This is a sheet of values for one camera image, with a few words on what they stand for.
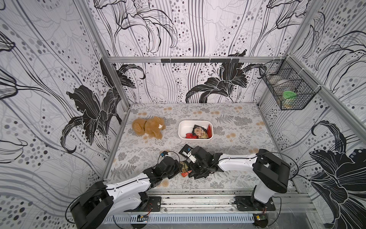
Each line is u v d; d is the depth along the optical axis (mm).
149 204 729
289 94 783
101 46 824
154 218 700
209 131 961
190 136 959
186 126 1043
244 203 688
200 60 922
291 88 797
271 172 449
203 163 661
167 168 653
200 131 983
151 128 932
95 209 408
